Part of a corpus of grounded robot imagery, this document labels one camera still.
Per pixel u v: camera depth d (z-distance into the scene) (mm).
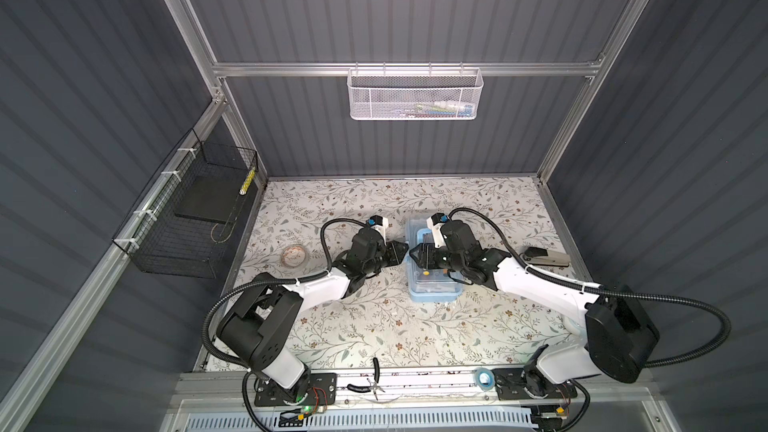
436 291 826
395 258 771
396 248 776
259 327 448
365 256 693
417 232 891
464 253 642
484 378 752
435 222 769
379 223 817
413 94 1236
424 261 739
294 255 989
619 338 438
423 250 750
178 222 720
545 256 936
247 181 811
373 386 746
